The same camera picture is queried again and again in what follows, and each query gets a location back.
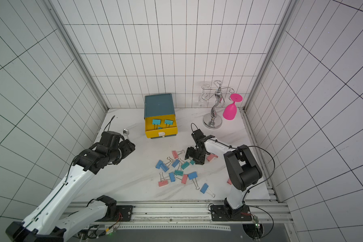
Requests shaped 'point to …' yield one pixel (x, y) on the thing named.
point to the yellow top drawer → (151, 132)
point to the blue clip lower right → (192, 176)
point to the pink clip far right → (229, 181)
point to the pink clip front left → (163, 182)
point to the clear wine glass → (204, 95)
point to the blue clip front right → (204, 189)
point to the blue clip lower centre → (172, 176)
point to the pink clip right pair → (210, 157)
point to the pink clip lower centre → (184, 179)
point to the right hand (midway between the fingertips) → (185, 160)
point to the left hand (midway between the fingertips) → (129, 152)
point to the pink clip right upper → (216, 156)
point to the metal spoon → (126, 132)
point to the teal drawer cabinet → (159, 105)
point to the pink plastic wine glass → (230, 111)
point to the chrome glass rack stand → (220, 94)
